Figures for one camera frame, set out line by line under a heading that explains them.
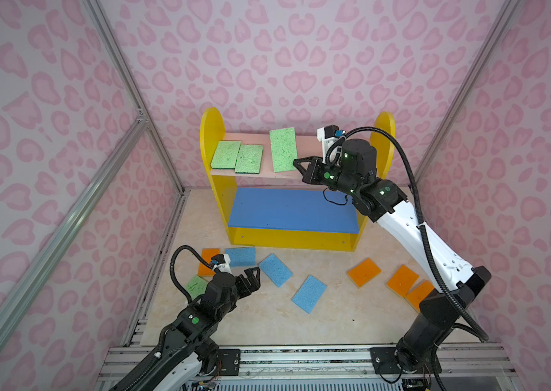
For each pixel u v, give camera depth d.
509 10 0.69
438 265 0.44
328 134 0.58
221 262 0.70
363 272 0.91
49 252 0.55
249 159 0.70
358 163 0.49
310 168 0.57
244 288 0.69
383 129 0.57
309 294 0.86
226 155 0.71
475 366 0.73
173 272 0.56
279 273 0.91
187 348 0.52
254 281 0.70
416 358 0.62
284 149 0.66
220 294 0.58
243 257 0.96
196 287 0.58
